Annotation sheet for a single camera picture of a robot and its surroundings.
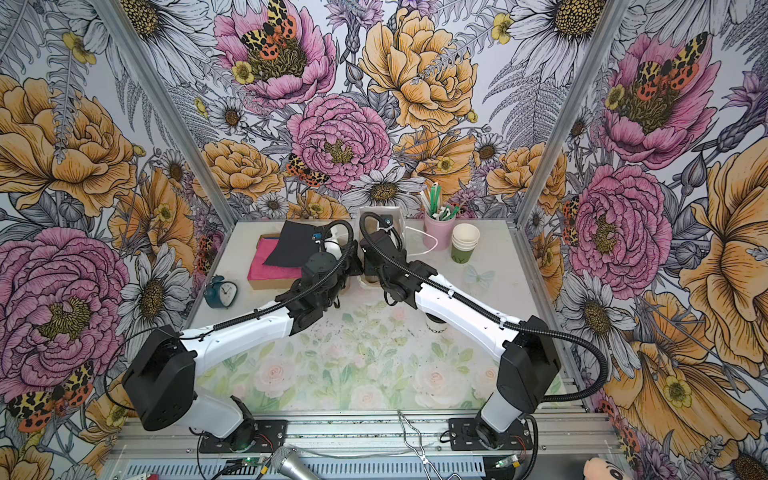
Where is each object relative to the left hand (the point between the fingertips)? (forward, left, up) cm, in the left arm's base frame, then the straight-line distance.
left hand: (359, 250), depth 81 cm
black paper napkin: (+21, +26, -22) cm, 40 cm away
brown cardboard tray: (+6, +33, -24) cm, 41 cm away
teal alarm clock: (-1, +44, -19) cm, 48 cm away
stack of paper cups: (+13, -32, -11) cm, 37 cm away
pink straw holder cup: (+20, -26, -14) cm, 36 cm away
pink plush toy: (-47, -54, -16) cm, 73 cm away
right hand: (-2, -5, -2) cm, 6 cm away
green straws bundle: (+26, -25, -10) cm, 37 cm away
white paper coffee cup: (-14, -21, -16) cm, 29 cm away
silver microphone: (-45, +15, -22) cm, 52 cm away
